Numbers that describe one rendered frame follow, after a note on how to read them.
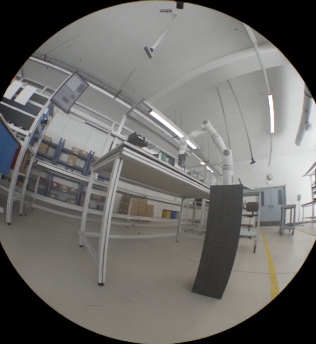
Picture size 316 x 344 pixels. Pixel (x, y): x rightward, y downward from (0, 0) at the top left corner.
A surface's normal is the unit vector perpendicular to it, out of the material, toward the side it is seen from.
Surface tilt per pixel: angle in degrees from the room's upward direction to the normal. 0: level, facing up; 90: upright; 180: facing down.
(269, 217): 90
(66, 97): 101
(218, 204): 90
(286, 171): 90
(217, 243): 90
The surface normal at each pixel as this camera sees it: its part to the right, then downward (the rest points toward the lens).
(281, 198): -0.70, -0.31
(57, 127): 0.70, -0.11
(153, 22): -0.15, 0.95
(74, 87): 0.88, 0.21
